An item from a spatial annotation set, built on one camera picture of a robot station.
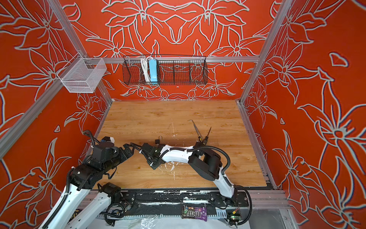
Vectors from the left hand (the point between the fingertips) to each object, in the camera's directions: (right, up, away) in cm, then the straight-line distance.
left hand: (129, 150), depth 73 cm
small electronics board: (+53, -33, -5) cm, 63 cm away
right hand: (+9, -11, +13) cm, 20 cm away
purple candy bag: (+33, -30, -5) cm, 44 cm away
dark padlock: (+11, 0, +23) cm, 26 cm away
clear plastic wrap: (+11, -33, -6) cm, 35 cm away
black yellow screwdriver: (+44, +1, +22) cm, 50 cm away
